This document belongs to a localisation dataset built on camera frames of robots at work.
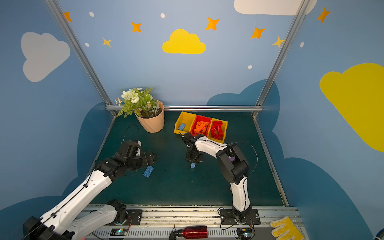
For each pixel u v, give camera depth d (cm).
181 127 111
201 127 108
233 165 52
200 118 112
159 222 73
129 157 59
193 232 67
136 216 75
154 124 99
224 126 108
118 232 71
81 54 85
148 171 88
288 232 70
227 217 74
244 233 72
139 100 90
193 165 90
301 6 70
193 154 82
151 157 70
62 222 39
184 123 112
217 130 108
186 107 119
